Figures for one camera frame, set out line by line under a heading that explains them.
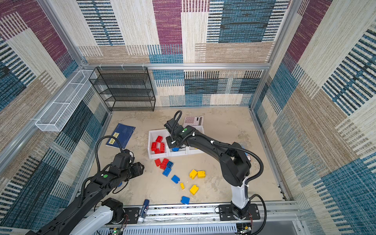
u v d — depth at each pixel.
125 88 1.11
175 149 0.96
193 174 0.85
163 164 0.89
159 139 1.00
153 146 0.96
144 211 0.73
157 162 0.91
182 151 0.94
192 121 1.09
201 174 0.85
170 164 0.89
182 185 0.81
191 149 0.92
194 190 0.80
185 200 0.78
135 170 0.73
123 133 1.05
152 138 1.00
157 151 0.96
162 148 0.96
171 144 0.64
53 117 0.71
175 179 0.85
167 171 0.87
